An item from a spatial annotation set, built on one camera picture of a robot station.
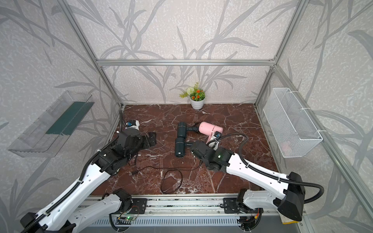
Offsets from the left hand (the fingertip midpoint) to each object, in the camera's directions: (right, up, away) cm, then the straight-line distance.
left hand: (150, 136), depth 74 cm
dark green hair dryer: (+14, +2, +26) cm, 29 cm away
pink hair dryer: (+31, +3, +3) cm, 31 cm away
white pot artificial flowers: (+24, +25, +32) cm, 47 cm away
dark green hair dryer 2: (+13, -9, +18) cm, 24 cm away
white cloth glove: (+67, -40, -6) cm, 78 cm away
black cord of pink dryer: (+8, -22, +13) cm, 27 cm away
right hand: (+27, -7, +2) cm, 28 cm away
